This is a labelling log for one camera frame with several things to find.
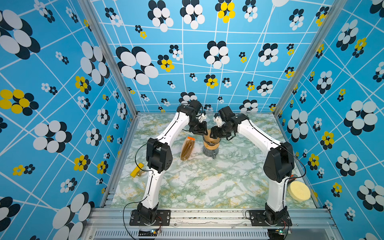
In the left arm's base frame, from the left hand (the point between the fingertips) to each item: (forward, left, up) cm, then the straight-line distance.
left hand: (206, 133), depth 89 cm
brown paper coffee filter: (-3, -1, -1) cm, 4 cm away
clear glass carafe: (-7, -3, -11) cm, 14 cm away
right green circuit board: (-48, -32, -15) cm, 60 cm away
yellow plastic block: (-17, +43, -16) cm, 49 cm away
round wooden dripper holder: (-6, -3, -5) cm, 8 cm away
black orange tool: (-23, -48, -13) cm, 55 cm away
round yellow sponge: (-30, -49, -12) cm, 58 cm away
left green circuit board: (-48, +26, -15) cm, 57 cm away
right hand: (0, -5, -2) cm, 6 cm away
